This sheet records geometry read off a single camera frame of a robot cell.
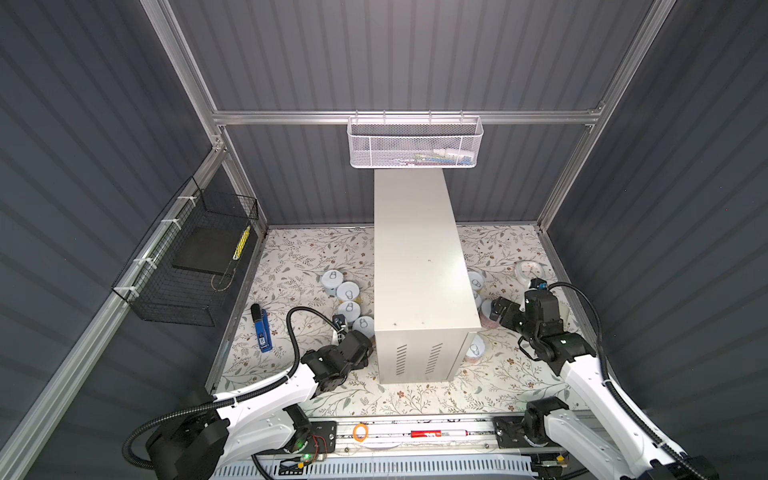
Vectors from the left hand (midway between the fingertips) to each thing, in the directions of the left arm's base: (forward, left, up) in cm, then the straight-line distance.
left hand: (354, 349), depth 85 cm
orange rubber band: (-21, -3, -2) cm, 21 cm away
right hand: (+5, -44, +11) cm, 46 cm away
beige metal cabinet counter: (-6, -17, +32) cm, 36 cm away
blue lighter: (+11, +29, 0) cm, 31 cm away
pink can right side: (+7, -39, +4) cm, 40 cm away
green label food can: (-3, -34, +3) cm, 35 cm away
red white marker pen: (-22, -21, -2) cm, 31 cm away
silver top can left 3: (+12, +1, +3) cm, 12 cm away
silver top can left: (+23, +8, +2) cm, 25 cm away
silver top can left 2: (+18, +2, +3) cm, 19 cm away
